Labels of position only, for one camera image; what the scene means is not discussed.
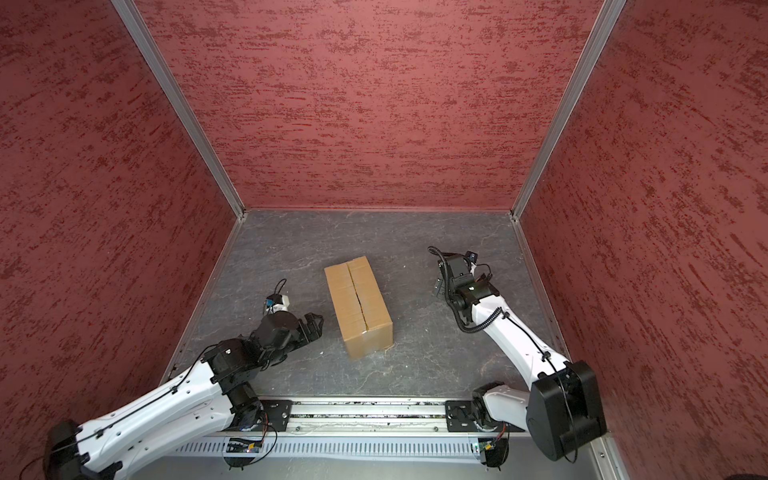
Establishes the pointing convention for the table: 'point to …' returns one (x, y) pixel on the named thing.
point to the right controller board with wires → (496, 449)
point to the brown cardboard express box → (362, 313)
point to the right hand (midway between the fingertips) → (451, 294)
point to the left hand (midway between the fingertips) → (312, 331)
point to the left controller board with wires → (240, 451)
